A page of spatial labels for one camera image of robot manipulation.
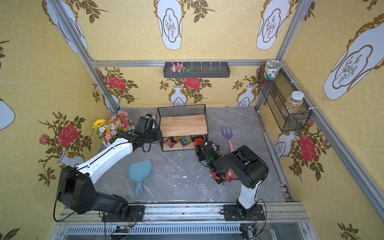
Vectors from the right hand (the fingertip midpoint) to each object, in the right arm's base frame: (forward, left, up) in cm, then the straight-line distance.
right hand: (197, 141), depth 96 cm
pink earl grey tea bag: (-20, -20, -4) cm, 28 cm away
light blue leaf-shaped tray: (-20, +34, -4) cm, 40 cm away
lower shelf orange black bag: (+3, +14, -2) cm, 14 cm away
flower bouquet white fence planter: (-2, +51, +13) cm, 53 cm away
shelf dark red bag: (0, +19, -1) cm, 19 cm away
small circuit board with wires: (-47, +35, -7) cm, 59 cm away
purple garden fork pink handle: (+9, -22, -5) cm, 24 cm away
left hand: (-2, +24, +12) cm, 27 cm away
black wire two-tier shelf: (+4, +9, +9) cm, 14 cm away
